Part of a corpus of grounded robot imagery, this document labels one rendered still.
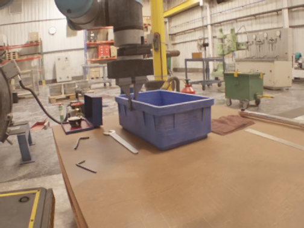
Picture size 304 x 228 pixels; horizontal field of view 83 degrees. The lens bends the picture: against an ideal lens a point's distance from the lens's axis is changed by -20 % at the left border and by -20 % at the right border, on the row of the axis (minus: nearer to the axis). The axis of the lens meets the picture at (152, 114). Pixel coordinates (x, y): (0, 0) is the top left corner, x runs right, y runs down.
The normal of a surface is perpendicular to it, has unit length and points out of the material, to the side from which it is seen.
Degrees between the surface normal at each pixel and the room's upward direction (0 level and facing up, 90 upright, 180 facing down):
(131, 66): 90
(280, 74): 90
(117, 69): 90
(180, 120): 90
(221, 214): 0
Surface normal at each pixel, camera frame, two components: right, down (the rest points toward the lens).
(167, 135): 0.51, 0.17
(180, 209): -0.06, -0.97
